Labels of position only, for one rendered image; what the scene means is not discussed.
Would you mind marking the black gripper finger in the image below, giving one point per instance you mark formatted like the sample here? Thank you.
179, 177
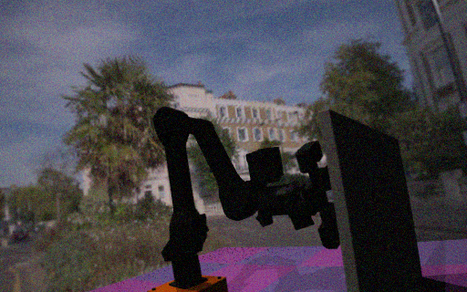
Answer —
324, 180
332, 214

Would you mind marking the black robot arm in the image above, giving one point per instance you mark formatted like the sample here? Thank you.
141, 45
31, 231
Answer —
239, 199

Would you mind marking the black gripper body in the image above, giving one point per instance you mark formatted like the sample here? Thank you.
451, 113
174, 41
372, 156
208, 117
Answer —
307, 158

